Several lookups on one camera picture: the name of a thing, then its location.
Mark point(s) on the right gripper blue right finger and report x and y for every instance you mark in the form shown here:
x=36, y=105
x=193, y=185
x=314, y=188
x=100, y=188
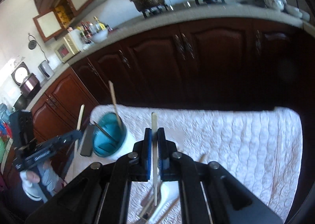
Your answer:
x=165, y=161

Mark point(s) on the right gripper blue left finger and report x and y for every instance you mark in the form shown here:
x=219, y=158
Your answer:
x=141, y=170

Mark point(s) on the wooden chopstick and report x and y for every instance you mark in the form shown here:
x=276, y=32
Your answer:
x=155, y=156
x=151, y=213
x=112, y=93
x=202, y=158
x=78, y=127

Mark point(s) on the metal spoon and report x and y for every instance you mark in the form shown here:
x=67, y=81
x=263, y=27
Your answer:
x=109, y=134

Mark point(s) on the person's left hand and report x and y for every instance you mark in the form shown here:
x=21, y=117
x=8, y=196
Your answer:
x=46, y=176

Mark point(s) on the white ceramic soup spoon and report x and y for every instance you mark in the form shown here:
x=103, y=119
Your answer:
x=169, y=191

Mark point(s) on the white floral cup blue inside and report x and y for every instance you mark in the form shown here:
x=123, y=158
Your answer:
x=105, y=148

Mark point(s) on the black phone on table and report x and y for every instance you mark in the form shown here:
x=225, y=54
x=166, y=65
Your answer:
x=87, y=141

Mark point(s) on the silver electric kettle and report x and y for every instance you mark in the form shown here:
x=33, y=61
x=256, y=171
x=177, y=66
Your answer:
x=45, y=69

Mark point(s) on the white quilted table cloth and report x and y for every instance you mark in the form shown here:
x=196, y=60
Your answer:
x=263, y=150

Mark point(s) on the dark wood lower cabinets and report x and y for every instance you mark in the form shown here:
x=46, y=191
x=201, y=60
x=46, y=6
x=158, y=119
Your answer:
x=217, y=64

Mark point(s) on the cream microwave oven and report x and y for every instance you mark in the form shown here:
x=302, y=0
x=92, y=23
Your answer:
x=66, y=48

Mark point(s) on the white bowl on counter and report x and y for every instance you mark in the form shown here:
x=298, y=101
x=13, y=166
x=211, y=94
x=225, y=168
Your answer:
x=99, y=36

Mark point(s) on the yellow oil bottle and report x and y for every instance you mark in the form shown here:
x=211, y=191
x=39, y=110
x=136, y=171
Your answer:
x=97, y=25

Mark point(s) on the gas stove top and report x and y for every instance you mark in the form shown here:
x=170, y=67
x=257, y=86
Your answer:
x=154, y=11

